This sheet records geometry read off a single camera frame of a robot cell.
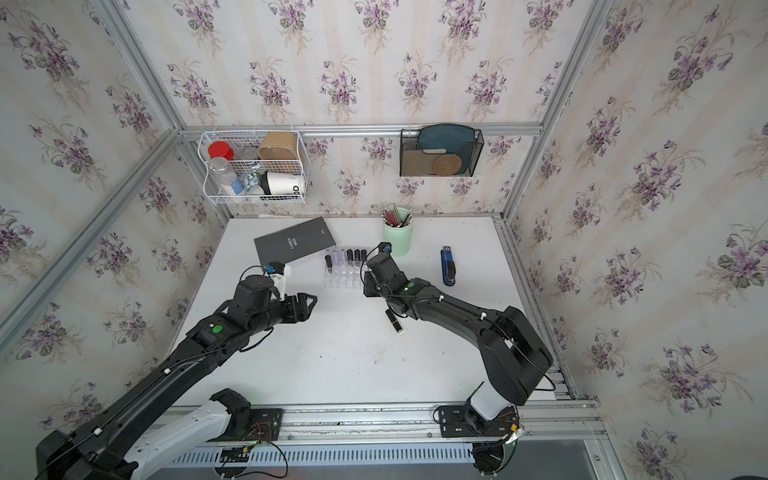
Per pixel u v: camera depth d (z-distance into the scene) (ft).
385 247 2.49
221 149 3.03
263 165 3.05
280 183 3.05
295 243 3.51
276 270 2.21
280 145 2.91
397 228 3.16
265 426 2.37
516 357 1.43
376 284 2.22
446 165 3.17
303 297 2.29
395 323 2.96
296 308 2.17
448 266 3.28
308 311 2.31
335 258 3.23
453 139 3.06
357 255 3.23
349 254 3.22
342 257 3.23
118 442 1.31
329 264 3.23
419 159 3.12
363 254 3.22
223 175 2.83
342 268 3.30
